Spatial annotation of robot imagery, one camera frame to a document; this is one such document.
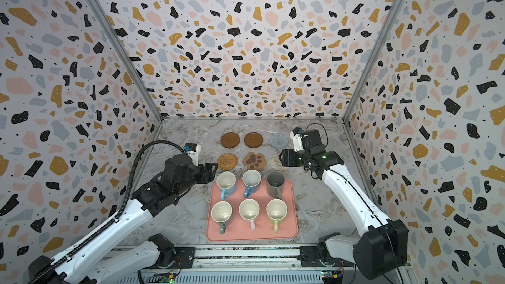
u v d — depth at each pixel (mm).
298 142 728
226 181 900
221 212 828
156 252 610
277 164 1008
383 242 392
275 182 900
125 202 474
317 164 555
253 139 1127
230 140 1127
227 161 1028
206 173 660
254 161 1026
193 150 662
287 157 702
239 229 793
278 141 1123
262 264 736
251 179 900
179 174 576
